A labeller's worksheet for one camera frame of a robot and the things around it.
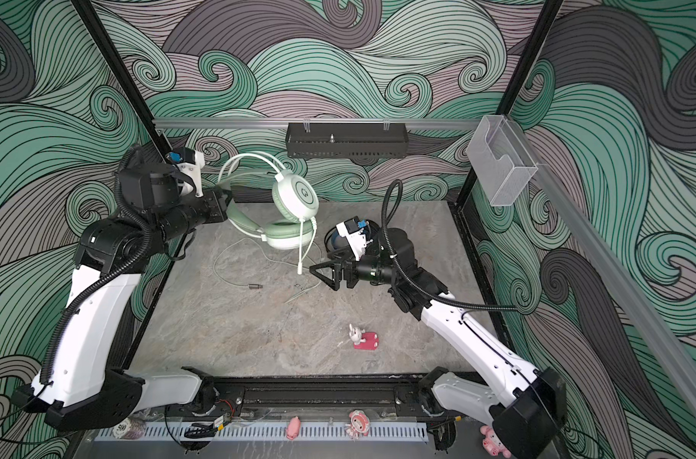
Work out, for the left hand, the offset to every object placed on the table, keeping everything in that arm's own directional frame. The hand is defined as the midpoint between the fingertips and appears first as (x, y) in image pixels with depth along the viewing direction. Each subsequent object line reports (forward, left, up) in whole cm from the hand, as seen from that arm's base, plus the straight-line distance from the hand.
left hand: (233, 190), depth 60 cm
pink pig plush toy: (-41, -60, -41) cm, 83 cm away
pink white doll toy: (-38, -29, -41) cm, 63 cm away
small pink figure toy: (-38, -13, -43) cm, 59 cm away
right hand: (-9, -19, -14) cm, 26 cm away
